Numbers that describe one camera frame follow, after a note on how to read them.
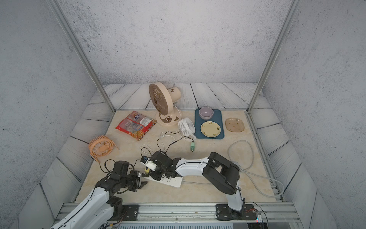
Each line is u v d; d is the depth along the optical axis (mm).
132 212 728
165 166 658
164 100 896
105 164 684
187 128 958
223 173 484
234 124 1113
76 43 829
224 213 734
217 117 1147
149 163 741
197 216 726
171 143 1011
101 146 885
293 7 702
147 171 806
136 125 1063
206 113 1149
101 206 550
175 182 808
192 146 961
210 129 1086
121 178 662
